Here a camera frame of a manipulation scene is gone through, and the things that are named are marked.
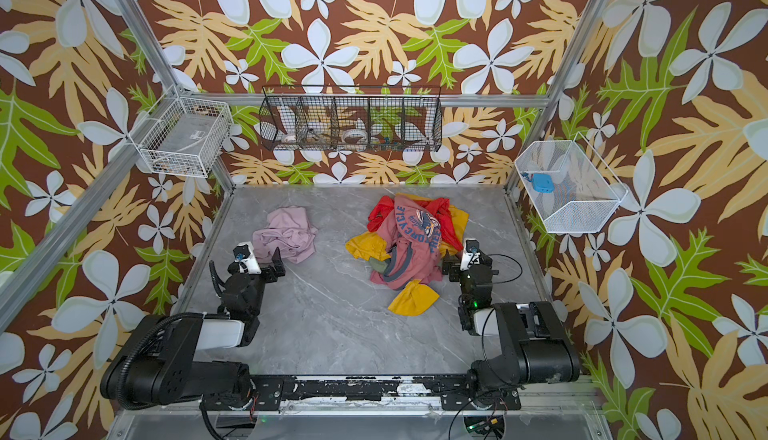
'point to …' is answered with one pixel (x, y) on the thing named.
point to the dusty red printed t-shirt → (410, 234)
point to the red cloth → (439, 208)
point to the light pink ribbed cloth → (289, 230)
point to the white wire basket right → (571, 188)
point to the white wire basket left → (183, 136)
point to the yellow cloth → (416, 297)
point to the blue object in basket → (542, 183)
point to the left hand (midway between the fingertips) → (258, 248)
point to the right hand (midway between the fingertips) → (462, 249)
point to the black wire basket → (351, 117)
